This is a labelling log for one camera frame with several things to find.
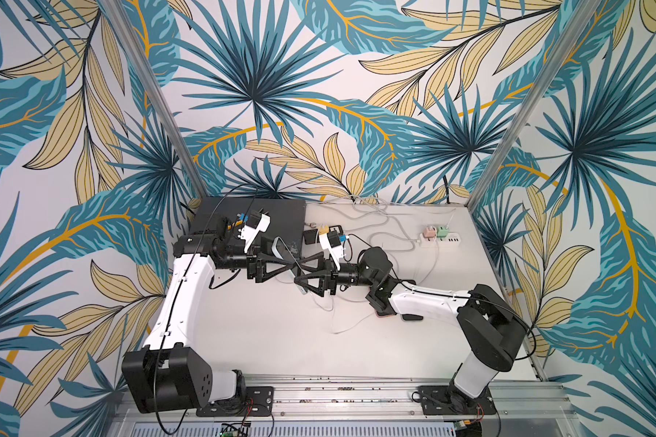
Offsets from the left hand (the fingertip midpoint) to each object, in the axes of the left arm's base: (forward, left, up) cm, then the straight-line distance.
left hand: (288, 260), depth 66 cm
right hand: (-8, +1, -3) cm, 9 cm away
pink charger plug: (+29, -48, -24) cm, 61 cm away
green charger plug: (+30, -53, -24) cm, 66 cm away
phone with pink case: (-2, -28, -29) cm, 40 cm away
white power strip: (+29, -58, -28) cm, 71 cm away
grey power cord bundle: (+50, -27, -31) cm, 65 cm away
